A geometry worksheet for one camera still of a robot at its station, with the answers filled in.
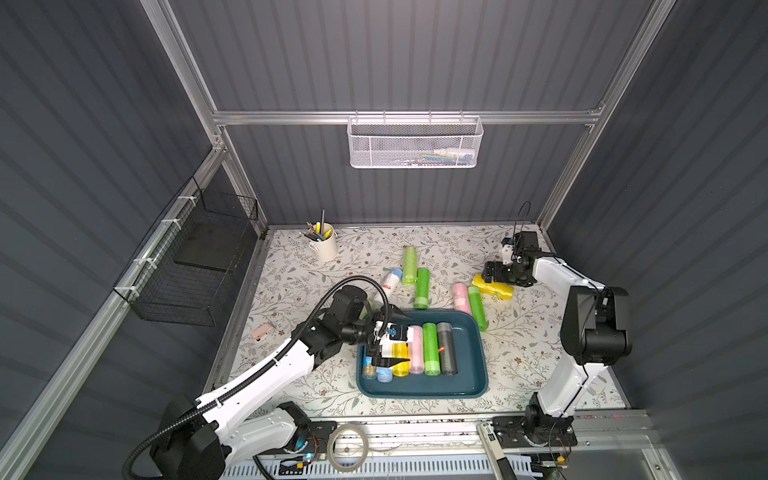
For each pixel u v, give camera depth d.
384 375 0.80
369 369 0.81
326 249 1.05
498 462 0.67
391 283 0.99
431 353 0.85
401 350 0.85
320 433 0.74
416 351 0.85
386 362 0.64
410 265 1.05
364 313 0.62
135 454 0.37
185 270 0.73
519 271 0.75
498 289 0.97
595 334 0.50
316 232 1.06
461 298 0.96
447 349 0.85
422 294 0.98
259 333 0.88
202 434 0.39
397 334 0.58
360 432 0.71
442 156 0.93
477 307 0.95
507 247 0.91
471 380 0.81
